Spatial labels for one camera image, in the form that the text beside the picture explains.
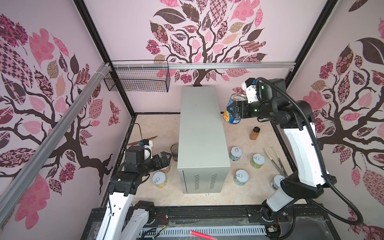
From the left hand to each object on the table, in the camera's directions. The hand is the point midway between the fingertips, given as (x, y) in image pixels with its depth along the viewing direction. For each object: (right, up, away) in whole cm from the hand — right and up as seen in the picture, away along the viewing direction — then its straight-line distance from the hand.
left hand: (165, 160), depth 71 cm
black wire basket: (-22, +50, +23) cm, 59 cm away
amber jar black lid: (+55, +12, +27) cm, 62 cm away
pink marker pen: (+19, -35, -3) cm, 40 cm away
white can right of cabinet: (+40, -1, +21) cm, 45 cm away
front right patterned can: (+41, -12, +10) cm, 43 cm away
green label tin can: (+53, -4, +16) cm, 55 cm away
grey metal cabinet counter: (+18, +4, -15) cm, 24 cm away
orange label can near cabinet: (-2, -8, +12) cm, 15 cm away
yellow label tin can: (-5, -13, +10) cm, 17 cm away
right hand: (+33, +26, -9) cm, 43 cm away
